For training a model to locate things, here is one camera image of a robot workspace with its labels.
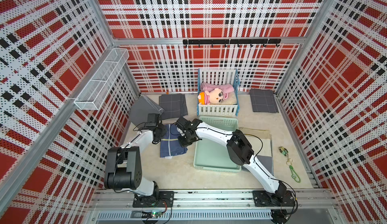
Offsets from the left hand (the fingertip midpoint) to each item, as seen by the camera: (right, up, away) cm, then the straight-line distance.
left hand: (166, 130), depth 94 cm
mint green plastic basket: (+28, -14, -6) cm, 32 cm away
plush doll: (+32, +22, +4) cm, 39 cm away
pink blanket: (+40, +29, +13) cm, 51 cm away
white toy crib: (+42, +15, +7) cm, 45 cm away
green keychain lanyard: (+73, -22, -14) cm, 78 cm away
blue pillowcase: (+2, -9, -2) cm, 9 cm away
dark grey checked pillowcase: (+2, +16, +17) cm, 23 cm away
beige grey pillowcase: (+46, +1, -37) cm, 59 cm away
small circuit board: (-2, -36, -25) cm, 43 cm away
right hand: (+12, -8, -2) cm, 14 cm away
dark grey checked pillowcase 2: (+71, +20, +21) cm, 77 cm away
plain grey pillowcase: (-25, +14, +20) cm, 35 cm away
